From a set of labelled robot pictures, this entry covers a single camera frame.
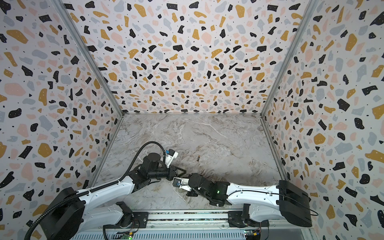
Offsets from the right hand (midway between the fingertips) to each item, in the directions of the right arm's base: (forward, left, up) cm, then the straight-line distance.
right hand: (182, 176), depth 75 cm
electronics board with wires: (-24, +26, -13) cm, 37 cm away
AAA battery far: (+18, -7, -14) cm, 24 cm away
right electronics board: (-23, -34, -14) cm, 43 cm away
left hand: (+2, -1, +1) cm, 3 cm away
